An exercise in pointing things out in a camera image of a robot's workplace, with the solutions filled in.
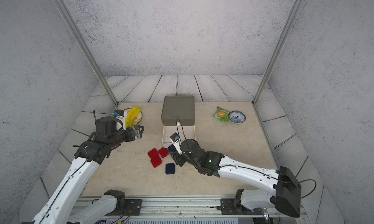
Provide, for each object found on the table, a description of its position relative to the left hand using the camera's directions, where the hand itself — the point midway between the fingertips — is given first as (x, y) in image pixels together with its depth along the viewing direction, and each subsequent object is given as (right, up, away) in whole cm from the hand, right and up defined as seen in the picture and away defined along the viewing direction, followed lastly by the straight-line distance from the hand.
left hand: (138, 128), depth 74 cm
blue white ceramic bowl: (+60, +4, +36) cm, 70 cm away
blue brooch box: (+18, -8, -10) cm, 22 cm away
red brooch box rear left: (+3, -19, +18) cm, 26 cm away
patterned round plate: (-14, +3, +37) cm, 40 cm away
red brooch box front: (+5, -22, +15) cm, 27 cm away
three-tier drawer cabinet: (+18, +6, +13) cm, 23 cm away
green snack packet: (+49, +6, +33) cm, 59 cm away
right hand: (+18, -10, -1) cm, 21 cm away
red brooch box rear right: (+9, -16, +17) cm, 25 cm away
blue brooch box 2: (+14, -24, +11) cm, 30 cm away
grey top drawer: (+18, +10, +15) cm, 26 cm away
